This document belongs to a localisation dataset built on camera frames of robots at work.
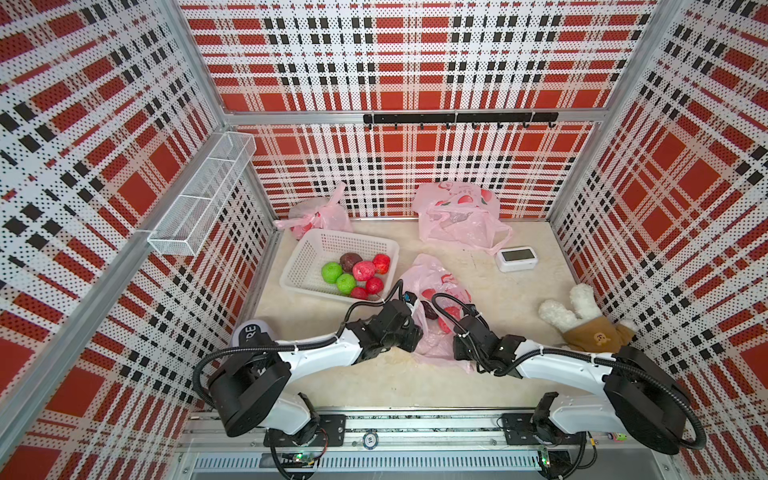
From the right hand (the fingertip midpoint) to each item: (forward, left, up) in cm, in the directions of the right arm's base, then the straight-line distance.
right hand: (461, 341), depth 88 cm
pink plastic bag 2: (+5, +7, +19) cm, 21 cm away
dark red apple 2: (+7, +9, +6) cm, 13 cm away
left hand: (+1, +12, +5) cm, 13 cm away
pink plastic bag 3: (+52, -6, +2) cm, 53 cm away
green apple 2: (+18, +36, +5) cm, 41 cm away
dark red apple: (+26, +36, +7) cm, 45 cm away
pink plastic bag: (+44, +50, +11) cm, 67 cm away
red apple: (+26, +25, +5) cm, 36 cm away
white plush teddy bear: (+3, -35, +4) cm, 36 cm away
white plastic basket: (+24, +52, +3) cm, 58 cm away
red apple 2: (+17, +27, +4) cm, 32 cm away
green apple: (+22, +42, +5) cm, 47 cm away
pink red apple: (+21, +30, +7) cm, 38 cm away
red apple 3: (+14, +31, +4) cm, 35 cm away
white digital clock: (+30, -24, +1) cm, 39 cm away
